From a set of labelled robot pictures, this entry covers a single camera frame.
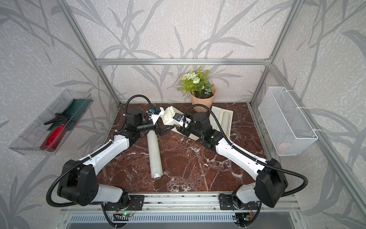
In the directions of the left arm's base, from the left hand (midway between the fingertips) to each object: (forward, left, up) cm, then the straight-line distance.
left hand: (170, 121), depth 77 cm
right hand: (+1, -5, +3) cm, 5 cm away
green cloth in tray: (-2, +45, +10) cm, 46 cm away
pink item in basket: (-13, -58, -3) cm, 59 cm away
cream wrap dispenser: (-1, +1, +5) cm, 5 cm away
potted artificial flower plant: (+28, -16, +3) cm, 32 cm away
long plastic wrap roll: (-10, +11, -21) cm, 26 cm away
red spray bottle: (-17, +46, +10) cm, 50 cm away
